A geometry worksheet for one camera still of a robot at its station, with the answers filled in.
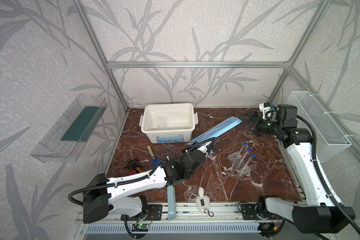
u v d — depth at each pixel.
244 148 0.99
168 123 1.08
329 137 0.63
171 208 0.72
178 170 0.55
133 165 0.88
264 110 0.65
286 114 0.52
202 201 0.74
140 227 0.71
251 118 0.62
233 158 0.93
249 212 0.72
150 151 0.95
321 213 0.36
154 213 0.74
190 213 0.75
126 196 0.43
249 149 0.98
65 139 0.63
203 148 0.63
